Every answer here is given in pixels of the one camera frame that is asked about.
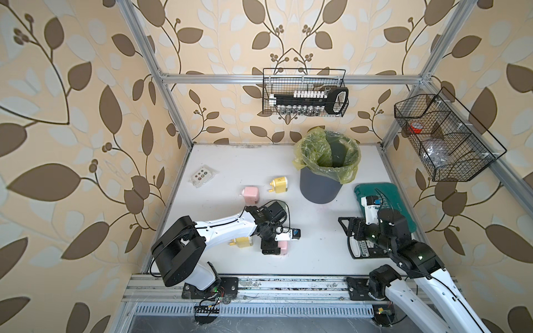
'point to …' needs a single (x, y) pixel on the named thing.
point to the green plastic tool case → (390, 198)
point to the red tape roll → (416, 127)
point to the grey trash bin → (318, 189)
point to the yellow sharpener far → (280, 185)
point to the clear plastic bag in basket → (437, 155)
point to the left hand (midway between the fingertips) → (276, 238)
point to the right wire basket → (454, 146)
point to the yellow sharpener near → (241, 242)
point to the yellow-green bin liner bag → (328, 154)
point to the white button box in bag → (205, 174)
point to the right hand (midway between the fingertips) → (348, 220)
